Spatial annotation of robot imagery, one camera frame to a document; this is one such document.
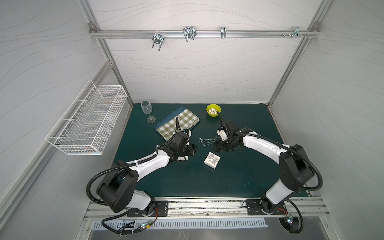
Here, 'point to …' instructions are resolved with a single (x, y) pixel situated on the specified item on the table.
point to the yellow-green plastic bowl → (214, 106)
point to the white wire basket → (85, 127)
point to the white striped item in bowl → (212, 111)
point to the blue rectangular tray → (171, 116)
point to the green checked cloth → (187, 118)
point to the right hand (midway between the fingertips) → (219, 147)
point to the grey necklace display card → (184, 158)
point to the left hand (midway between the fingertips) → (196, 148)
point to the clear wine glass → (147, 108)
